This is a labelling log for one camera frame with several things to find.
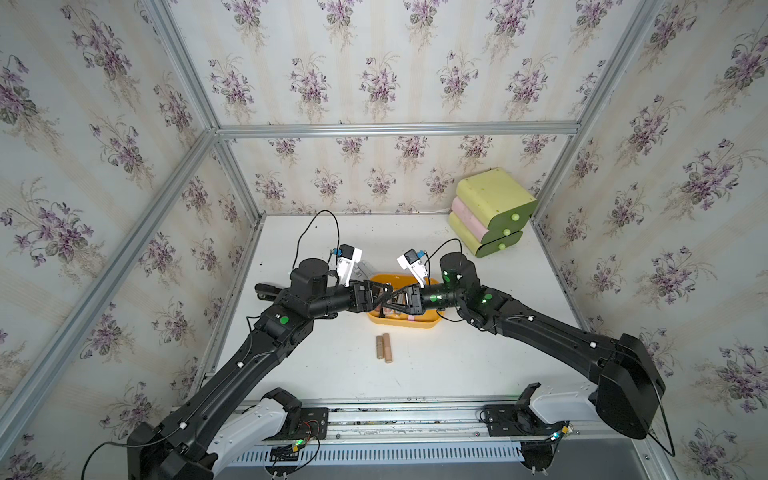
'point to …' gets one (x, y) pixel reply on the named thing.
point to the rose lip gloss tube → (387, 310)
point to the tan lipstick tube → (387, 348)
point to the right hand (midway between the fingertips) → (388, 305)
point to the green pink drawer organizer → (487, 210)
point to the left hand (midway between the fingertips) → (387, 293)
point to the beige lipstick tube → (379, 347)
